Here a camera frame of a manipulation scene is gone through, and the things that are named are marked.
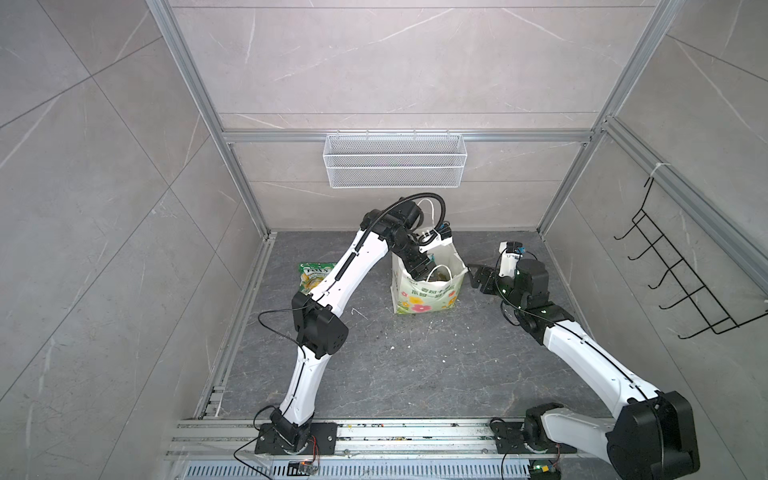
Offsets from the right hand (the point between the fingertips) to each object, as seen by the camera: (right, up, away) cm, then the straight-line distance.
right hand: (477, 264), depth 83 cm
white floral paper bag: (-12, -7, -4) cm, 14 cm away
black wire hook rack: (+41, -5, -20) cm, 46 cm away
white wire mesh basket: (-26, +35, +18) cm, 47 cm away
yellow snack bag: (-11, -3, -6) cm, 13 cm away
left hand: (-14, +2, -1) cm, 14 cm away
